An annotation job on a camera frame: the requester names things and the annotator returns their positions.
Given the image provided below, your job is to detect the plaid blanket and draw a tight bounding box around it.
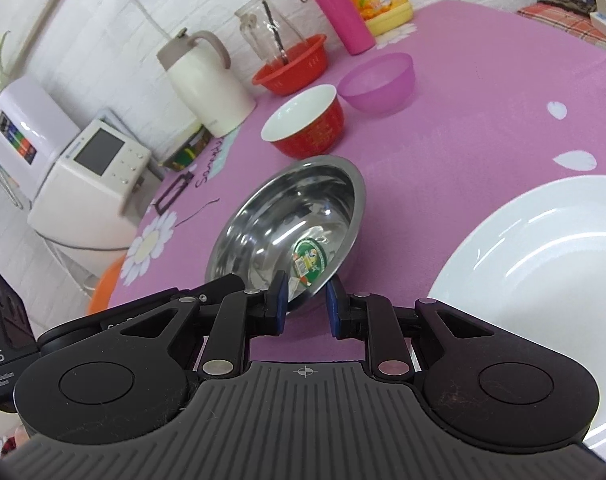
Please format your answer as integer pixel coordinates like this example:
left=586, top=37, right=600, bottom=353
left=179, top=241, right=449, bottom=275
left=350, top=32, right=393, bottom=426
left=517, top=0, right=606, bottom=58

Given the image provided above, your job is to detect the cream thermos jug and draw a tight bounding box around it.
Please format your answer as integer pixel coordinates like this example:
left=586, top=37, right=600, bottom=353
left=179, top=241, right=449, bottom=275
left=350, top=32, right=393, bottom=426
left=156, top=29, right=257, bottom=138

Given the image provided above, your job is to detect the red ceramic bowl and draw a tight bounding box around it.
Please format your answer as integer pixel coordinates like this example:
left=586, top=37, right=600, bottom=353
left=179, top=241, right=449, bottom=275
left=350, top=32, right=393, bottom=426
left=261, top=84, right=346, bottom=159

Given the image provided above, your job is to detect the glass pitcher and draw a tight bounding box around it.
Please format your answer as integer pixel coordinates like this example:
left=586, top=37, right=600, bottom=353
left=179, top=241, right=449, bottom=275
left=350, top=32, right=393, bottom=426
left=234, top=0, right=306, bottom=66

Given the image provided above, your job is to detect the white appliance with coloured label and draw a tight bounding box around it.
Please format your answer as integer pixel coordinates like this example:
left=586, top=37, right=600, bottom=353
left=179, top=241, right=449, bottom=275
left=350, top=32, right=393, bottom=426
left=0, top=76, right=81, bottom=211

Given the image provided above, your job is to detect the black rectangular frame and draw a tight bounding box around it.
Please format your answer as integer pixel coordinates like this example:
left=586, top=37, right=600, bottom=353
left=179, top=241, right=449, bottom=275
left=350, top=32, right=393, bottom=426
left=153, top=171, right=195, bottom=214

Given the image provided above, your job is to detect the purple floral tablecloth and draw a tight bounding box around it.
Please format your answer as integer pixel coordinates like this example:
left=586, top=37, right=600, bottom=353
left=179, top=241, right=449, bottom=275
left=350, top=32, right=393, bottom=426
left=108, top=0, right=606, bottom=366

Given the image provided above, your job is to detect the purple plastic bowl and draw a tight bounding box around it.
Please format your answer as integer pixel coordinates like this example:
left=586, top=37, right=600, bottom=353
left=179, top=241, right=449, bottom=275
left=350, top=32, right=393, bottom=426
left=337, top=52, right=415, bottom=116

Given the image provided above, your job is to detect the orange stool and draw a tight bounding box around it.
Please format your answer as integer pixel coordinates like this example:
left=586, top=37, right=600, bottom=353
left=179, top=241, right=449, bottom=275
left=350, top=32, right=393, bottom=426
left=88, top=255, right=128, bottom=313

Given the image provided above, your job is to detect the pink thermos bottle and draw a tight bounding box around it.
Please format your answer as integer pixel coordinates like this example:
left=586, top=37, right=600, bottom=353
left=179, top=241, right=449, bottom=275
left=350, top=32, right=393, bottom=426
left=295, top=0, right=376, bottom=56

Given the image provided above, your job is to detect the white machine with screen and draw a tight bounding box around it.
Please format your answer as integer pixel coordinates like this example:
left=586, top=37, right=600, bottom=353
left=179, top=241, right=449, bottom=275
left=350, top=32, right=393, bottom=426
left=27, top=119, right=166, bottom=251

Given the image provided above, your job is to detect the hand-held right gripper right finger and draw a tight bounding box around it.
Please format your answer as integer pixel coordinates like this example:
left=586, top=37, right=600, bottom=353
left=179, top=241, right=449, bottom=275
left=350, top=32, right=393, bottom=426
left=325, top=280, right=485, bottom=382

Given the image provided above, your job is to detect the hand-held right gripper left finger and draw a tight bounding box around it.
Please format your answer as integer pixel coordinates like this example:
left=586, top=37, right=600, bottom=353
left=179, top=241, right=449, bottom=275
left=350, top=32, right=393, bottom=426
left=117, top=270, right=289, bottom=380

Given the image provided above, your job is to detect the stainless steel bowl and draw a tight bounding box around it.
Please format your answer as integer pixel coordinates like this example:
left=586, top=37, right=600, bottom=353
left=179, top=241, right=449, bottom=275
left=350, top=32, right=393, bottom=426
left=205, top=155, right=367, bottom=312

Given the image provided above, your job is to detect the metal stirring rod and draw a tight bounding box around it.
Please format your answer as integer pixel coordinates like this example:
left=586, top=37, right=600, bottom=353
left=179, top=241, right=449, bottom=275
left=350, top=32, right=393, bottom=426
left=257, top=0, right=290, bottom=67

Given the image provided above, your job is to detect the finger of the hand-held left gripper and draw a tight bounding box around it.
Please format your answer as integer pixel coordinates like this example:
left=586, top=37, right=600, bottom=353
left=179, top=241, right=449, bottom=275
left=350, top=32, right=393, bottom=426
left=38, top=274, right=245, bottom=357

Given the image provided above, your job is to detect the red plastic basket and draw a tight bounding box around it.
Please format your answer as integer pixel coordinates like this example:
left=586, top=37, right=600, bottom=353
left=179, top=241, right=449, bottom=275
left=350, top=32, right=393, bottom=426
left=252, top=34, right=330, bottom=97

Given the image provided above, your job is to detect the white plate with dark rim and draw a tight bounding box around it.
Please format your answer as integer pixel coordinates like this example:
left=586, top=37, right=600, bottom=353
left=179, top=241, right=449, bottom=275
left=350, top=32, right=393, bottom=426
left=425, top=175, right=606, bottom=463

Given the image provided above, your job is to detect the green patterned container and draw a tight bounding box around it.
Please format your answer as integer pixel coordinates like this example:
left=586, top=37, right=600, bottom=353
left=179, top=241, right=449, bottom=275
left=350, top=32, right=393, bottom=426
left=161, top=127, right=211, bottom=173

